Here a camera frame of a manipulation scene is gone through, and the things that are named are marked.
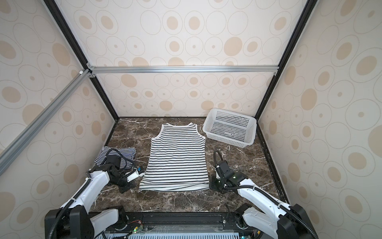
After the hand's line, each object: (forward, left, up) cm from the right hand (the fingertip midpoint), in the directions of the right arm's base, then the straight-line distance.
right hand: (213, 185), depth 83 cm
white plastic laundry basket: (+45, -17, -2) cm, 48 cm away
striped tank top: (+15, +22, -2) cm, 27 cm away
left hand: (-1, +44, +2) cm, 44 cm away
